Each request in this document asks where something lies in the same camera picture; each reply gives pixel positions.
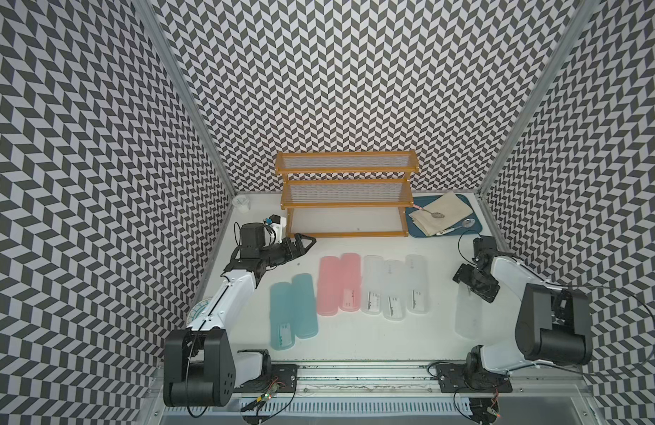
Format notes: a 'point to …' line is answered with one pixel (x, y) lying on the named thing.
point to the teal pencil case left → (281, 336)
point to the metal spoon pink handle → (435, 214)
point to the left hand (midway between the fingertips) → (307, 245)
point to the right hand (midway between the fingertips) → (467, 290)
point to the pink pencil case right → (350, 297)
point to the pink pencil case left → (328, 286)
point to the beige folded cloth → (450, 205)
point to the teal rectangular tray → (413, 231)
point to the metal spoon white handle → (467, 223)
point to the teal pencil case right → (304, 306)
